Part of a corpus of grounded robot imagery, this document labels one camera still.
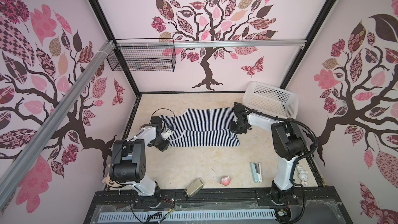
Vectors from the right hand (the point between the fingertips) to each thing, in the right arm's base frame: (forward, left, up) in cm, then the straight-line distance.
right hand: (231, 129), depth 98 cm
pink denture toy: (-32, +8, +3) cm, 33 cm away
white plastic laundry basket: (+25, -33, +1) cm, 41 cm away
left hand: (-11, +44, -1) cm, 46 cm away
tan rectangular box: (-35, +24, +3) cm, 42 cm away
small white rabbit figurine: (-29, -33, +1) cm, 44 cm away
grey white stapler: (-27, -10, +1) cm, 28 cm away
